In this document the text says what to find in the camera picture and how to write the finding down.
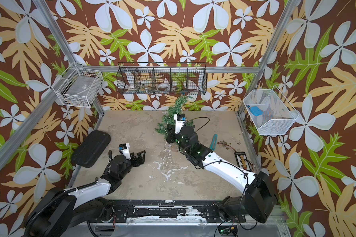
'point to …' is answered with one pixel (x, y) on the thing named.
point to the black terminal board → (242, 161)
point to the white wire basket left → (78, 86)
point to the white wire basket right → (272, 114)
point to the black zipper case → (90, 150)
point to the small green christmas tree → (168, 118)
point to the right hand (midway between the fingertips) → (166, 125)
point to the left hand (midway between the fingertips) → (140, 150)
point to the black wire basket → (166, 78)
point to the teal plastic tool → (213, 142)
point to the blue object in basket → (255, 110)
